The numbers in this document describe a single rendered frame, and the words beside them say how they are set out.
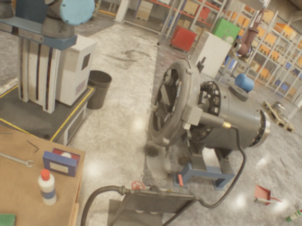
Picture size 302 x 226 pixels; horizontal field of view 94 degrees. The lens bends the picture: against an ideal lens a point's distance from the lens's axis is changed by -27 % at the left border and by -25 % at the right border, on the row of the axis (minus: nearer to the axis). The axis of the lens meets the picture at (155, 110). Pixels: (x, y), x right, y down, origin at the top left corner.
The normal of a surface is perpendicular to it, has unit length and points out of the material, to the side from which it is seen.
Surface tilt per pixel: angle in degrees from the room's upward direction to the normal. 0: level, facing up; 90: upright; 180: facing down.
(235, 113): 48
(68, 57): 90
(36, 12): 90
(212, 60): 90
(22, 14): 90
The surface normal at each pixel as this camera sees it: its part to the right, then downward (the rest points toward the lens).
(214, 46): -0.04, 0.54
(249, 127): 0.22, 0.15
